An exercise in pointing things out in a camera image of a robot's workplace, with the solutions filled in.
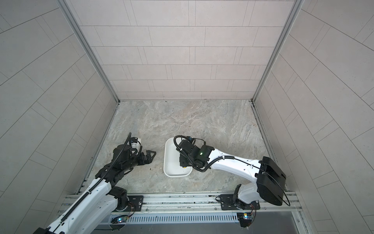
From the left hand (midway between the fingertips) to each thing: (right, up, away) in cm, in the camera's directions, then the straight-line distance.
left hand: (153, 152), depth 81 cm
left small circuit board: (-11, -26, -16) cm, 32 cm away
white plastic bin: (+11, -9, +1) cm, 14 cm away
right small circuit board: (+48, -28, -13) cm, 57 cm away
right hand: (+17, -5, -4) cm, 18 cm away
